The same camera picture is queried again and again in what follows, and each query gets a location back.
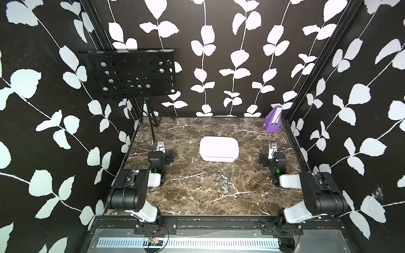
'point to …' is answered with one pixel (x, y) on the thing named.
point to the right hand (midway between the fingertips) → (268, 149)
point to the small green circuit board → (154, 242)
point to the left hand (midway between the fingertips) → (162, 147)
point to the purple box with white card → (272, 120)
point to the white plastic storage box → (219, 149)
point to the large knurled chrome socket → (226, 187)
